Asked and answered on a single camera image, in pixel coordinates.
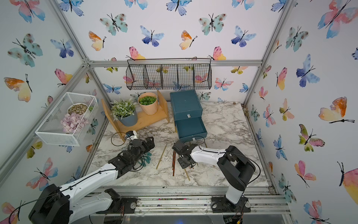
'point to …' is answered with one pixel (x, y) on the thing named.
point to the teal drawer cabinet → (187, 110)
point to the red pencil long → (174, 157)
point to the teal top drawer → (188, 114)
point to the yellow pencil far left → (161, 156)
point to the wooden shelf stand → (142, 120)
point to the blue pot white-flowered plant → (124, 110)
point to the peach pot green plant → (148, 102)
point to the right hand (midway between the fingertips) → (186, 160)
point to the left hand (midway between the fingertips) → (150, 139)
